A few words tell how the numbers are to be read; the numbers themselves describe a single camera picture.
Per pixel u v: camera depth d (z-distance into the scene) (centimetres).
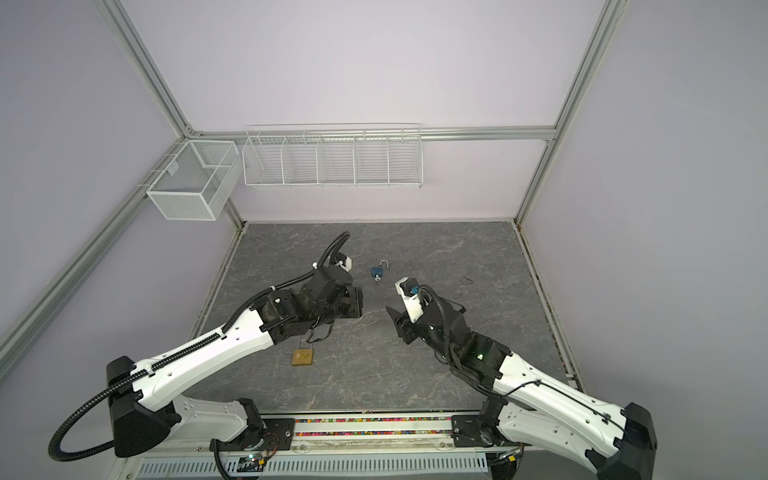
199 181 98
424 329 53
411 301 59
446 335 50
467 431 74
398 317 62
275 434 74
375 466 158
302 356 86
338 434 75
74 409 37
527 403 48
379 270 105
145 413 40
